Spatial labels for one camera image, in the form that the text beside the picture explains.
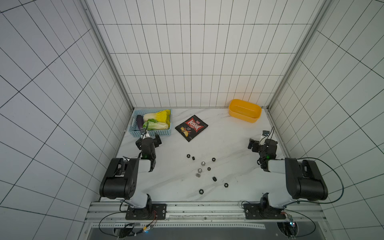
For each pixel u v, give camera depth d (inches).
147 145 27.5
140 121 42.9
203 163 35.0
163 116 40.3
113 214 25.0
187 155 36.3
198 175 33.1
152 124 39.3
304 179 18.0
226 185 32.0
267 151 28.3
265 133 32.0
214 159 35.6
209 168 34.4
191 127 42.2
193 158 36.1
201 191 31.2
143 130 30.6
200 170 33.7
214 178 32.7
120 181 17.6
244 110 46.4
